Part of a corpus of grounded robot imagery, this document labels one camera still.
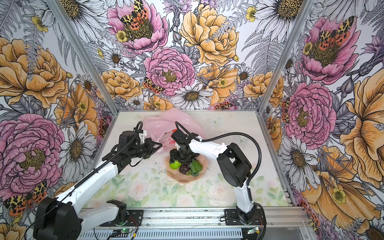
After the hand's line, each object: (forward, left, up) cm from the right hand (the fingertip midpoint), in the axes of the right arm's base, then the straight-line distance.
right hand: (176, 166), depth 86 cm
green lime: (0, 0, +1) cm, 1 cm away
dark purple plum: (-1, -4, -1) cm, 5 cm away
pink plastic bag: (+23, +10, +8) cm, 26 cm away
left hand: (+5, +6, +11) cm, 14 cm away
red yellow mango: (+16, +1, +12) cm, 20 cm away
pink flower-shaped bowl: (-4, 0, -3) cm, 5 cm away
